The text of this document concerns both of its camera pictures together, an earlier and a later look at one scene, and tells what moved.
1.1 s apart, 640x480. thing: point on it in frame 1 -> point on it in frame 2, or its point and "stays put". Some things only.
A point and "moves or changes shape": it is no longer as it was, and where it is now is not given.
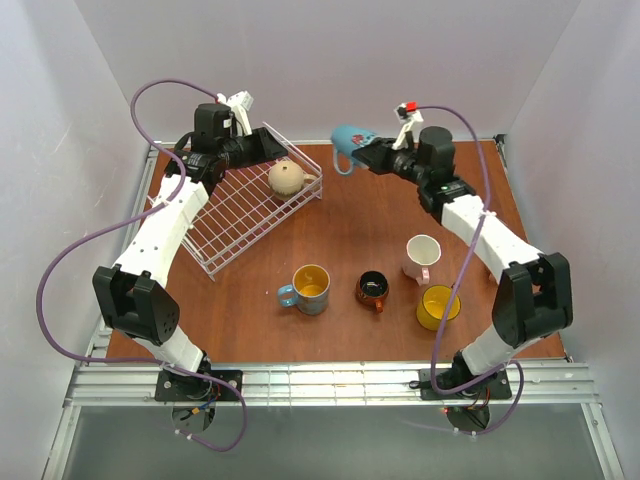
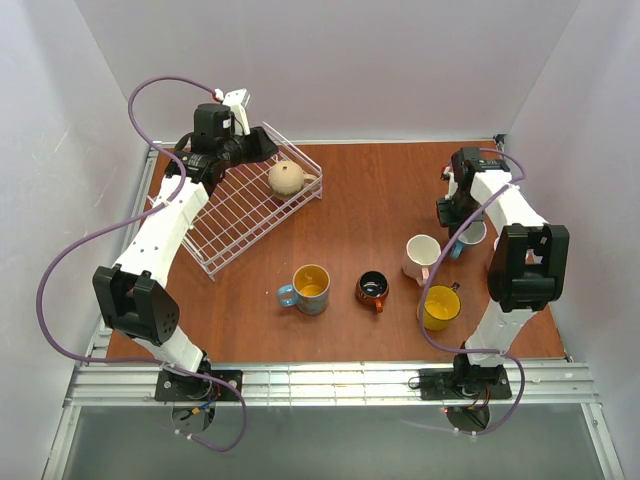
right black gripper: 382,156 -> 448,212
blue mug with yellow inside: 309,290 stays put
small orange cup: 372,287 stays put
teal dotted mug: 345,139 moves or changes shape
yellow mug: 431,308 stays put
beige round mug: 287,180 stays put
